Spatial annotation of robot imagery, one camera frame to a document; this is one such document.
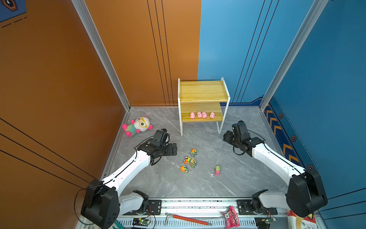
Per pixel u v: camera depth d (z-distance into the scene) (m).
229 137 0.77
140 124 1.00
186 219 0.71
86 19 0.73
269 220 0.70
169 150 0.75
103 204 0.40
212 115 0.91
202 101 0.80
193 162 0.87
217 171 0.83
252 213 0.72
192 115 0.91
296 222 0.67
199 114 0.92
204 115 0.91
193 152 0.91
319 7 0.69
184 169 0.85
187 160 0.87
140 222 0.71
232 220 0.69
